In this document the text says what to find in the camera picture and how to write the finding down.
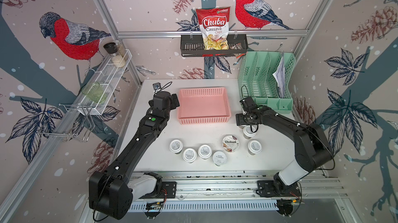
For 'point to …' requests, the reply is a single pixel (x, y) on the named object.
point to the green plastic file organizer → (256, 79)
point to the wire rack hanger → (76, 122)
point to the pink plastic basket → (203, 106)
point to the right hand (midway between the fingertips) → (242, 118)
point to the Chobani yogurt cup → (230, 143)
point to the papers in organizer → (280, 75)
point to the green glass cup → (94, 91)
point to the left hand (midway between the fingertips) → (169, 93)
